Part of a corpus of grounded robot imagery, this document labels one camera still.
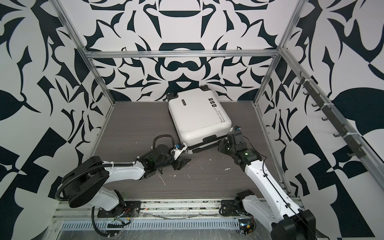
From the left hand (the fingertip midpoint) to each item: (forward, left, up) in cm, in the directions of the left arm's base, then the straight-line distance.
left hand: (188, 151), depth 83 cm
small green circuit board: (-33, -26, -11) cm, 44 cm away
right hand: (+2, -18, +5) cm, 19 cm away
